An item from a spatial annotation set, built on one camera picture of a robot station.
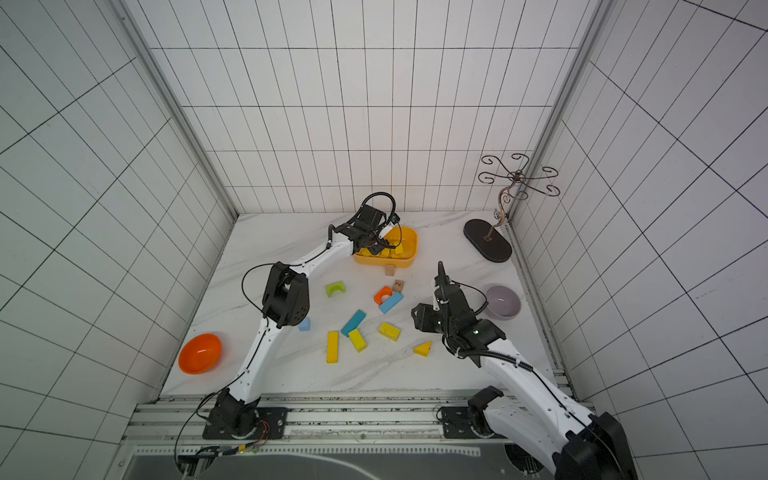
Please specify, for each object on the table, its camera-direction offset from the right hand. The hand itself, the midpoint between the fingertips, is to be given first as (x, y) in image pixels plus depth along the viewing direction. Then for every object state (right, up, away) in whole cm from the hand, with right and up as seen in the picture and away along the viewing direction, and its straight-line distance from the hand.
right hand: (418, 307), depth 82 cm
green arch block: (-26, +3, +15) cm, 30 cm away
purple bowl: (+28, -1, +10) cm, 29 cm away
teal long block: (-19, -6, +8) cm, 22 cm away
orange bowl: (-62, -13, 0) cm, 64 cm away
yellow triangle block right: (+1, -12, +1) cm, 13 cm away
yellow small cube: (-5, +16, +20) cm, 25 cm away
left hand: (-13, +19, +22) cm, 32 cm away
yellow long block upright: (-25, -13, +3) cm, 28 cm away
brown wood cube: (-5, +3, +15) cm, 16 cm away
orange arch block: (-11, +2, +14) cm, 18 cm away
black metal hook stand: (+32, +16, +27) cm, 45 cm away
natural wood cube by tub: (-8, +8, +19) cm, 23 cm away
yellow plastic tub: (-3, +13, +22) cm, 26 cm away
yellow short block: (-18, -11, +3) cm, 21 cm away
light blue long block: (-8, -2, +12) cm, 15 cm away
